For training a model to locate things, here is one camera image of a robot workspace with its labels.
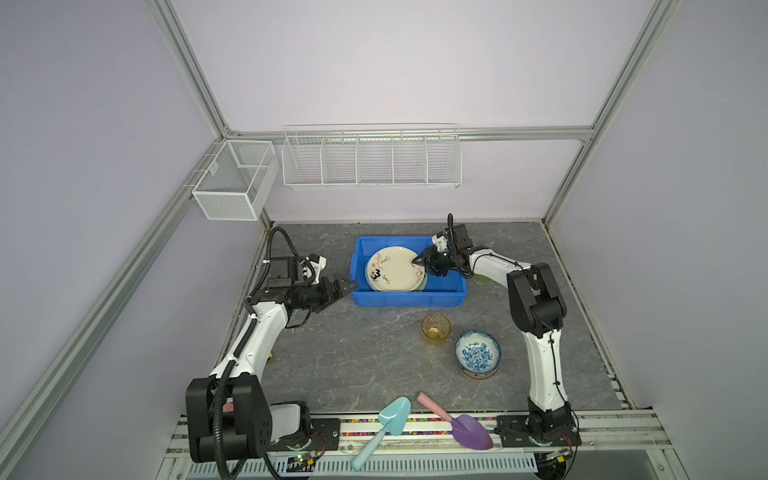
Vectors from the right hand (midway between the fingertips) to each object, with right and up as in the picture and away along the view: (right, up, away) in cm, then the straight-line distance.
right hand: (415, 264), depth 101 cm
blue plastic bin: (+8, -9, +1) cm, 12 cm away
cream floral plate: (-8, -2, +2) cm, 8 cm away
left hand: (-20, -7, -20) cm, 29 cm away
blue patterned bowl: (+15, -23, -22) cm, 35 cm away
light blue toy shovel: (-7, -39, -24) cm, 47 cm away
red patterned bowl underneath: (+14, -27, -27) cm, 40 cm away
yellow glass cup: (+5, -19, -10) cm, 23 cm away
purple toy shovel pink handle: (+11, -41, -26) cm, 50 cm away
